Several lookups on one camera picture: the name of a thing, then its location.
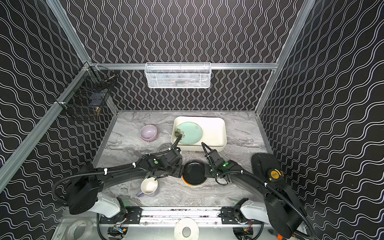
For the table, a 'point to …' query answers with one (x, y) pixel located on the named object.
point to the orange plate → (188, 184)
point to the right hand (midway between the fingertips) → (208, 171)
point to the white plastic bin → (213, 129)
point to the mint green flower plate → (191, 132)
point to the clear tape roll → (70, 234)
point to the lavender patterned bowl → (149, 133)
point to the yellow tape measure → (275, 174)
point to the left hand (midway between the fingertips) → (181, 168)
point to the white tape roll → (190, 223)
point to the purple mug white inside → (148, 186)
